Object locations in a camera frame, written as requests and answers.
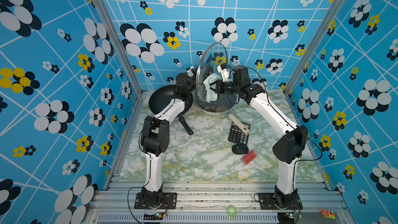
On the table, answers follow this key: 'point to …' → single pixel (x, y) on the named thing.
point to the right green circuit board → (286, 218)
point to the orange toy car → (328, 214)
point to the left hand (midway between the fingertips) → (214, 65)
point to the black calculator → (238, 134)
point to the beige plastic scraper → (239, 124)
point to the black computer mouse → (240, 149)
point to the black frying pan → (161, 96)
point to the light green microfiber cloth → (211, 95)
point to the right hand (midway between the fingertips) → (210, 85)
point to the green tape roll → (234, 208)
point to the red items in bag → (249, 157)
